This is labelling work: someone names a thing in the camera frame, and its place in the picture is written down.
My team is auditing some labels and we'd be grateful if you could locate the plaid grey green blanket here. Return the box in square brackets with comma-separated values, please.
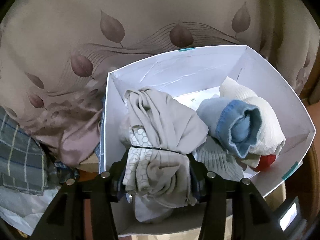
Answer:
[0, 108, 59, 195]

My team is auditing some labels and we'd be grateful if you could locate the light blue sock roll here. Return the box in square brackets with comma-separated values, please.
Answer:
[196, 98, 262, 159]

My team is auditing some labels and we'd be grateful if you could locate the red knitted sock roll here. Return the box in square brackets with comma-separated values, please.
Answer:
[252, 154, 276, 172]

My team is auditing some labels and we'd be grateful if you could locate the cream white sock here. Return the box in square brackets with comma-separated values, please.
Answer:
[219, 77, 286, 168]

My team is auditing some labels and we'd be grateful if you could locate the blue checked cloth cover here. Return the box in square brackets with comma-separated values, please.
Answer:
[94, 96, 105, 173]

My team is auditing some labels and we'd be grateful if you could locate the grey ribbed sock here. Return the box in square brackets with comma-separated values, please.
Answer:
[193, 135, 244, 181]

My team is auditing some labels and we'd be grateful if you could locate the white XINCCI cardboard box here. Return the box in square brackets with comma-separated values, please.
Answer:
[98, 44, 317, 238]

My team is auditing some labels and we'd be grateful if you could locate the brown cardboard box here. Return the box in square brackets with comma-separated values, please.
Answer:
[78, 153, 99, 173]

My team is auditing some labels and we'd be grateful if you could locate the beige leaf pattern curtain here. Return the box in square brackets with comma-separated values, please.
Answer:
[1, 0, 319, 166]

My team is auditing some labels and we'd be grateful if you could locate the beige underwear bundle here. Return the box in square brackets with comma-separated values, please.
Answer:
[119, 88, 208, 223]

